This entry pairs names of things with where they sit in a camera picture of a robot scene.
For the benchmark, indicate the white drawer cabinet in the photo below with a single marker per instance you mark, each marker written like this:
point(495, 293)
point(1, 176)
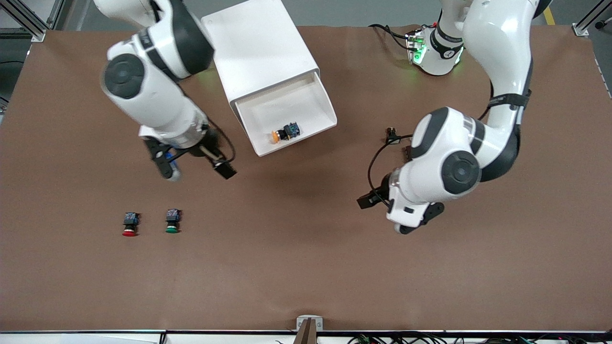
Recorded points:
point(258, 48)

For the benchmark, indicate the green push button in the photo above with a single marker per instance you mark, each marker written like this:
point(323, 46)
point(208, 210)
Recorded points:
point(172, 220)

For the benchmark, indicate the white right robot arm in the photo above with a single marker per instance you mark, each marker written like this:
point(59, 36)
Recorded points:
point(143, 95)

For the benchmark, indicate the brown terminal block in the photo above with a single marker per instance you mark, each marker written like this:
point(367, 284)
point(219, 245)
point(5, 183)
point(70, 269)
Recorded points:
point(408, 153)

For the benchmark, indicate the red push button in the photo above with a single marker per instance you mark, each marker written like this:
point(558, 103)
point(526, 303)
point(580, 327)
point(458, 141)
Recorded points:
point(130, 223)

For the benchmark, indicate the grey mount bracket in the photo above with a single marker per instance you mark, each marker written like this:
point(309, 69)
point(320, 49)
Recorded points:
point(301, 322)

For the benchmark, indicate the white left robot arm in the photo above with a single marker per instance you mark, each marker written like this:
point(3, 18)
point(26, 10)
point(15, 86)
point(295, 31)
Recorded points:
point(502, 48)

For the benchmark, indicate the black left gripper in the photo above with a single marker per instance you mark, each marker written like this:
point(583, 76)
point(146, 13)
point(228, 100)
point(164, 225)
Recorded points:
point(383, 188)

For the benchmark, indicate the yellow push button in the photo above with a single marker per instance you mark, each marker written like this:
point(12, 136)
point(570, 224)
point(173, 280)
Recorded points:
point(286, 132)

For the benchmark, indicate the black white switch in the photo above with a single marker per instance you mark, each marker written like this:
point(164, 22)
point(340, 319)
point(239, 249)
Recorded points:
point(392, 138)

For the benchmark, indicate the brown mount post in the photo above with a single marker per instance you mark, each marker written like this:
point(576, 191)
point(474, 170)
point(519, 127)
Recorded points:
point(306, 334)

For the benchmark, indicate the white plastic drawer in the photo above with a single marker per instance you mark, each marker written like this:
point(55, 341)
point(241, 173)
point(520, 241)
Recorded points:
point(287, 107)

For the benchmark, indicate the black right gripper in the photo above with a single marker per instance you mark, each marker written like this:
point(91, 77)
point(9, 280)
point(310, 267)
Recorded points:
point(209, 144)

